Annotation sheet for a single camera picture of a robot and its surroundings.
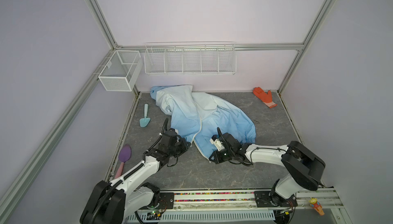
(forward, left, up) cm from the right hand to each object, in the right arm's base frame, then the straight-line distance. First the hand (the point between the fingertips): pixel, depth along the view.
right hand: (209, 160), depth 85 cm
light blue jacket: (+28, +6, +5) cm, 29 cm away
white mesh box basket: (+53, +59, +23) cm, 82 cm away
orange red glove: (+48, -45, -1) cm, 66 cm away
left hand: (+6, +10, +6) cm, 13 cm away
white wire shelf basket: (+62, -2, +24) cm, 67 cm away
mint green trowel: (+26, +44, 0) cm, 51 cm away
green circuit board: (-25, +27, -4) cm, 37 cm away
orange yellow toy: (-21, -49, +1) cm, 53 cm away
